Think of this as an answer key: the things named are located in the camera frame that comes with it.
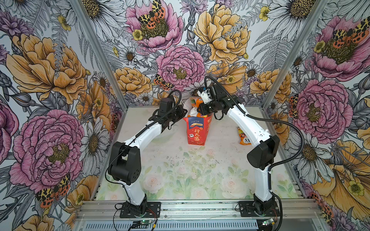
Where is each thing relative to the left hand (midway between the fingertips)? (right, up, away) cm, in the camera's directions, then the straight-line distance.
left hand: (187, 113), depth 88 cm
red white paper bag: (+6, -8, -1) cm, 10 cm away
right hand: (+7, 0, -3) cm, 8 cm away
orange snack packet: (+5, +6, -6) cm, 10 cm away
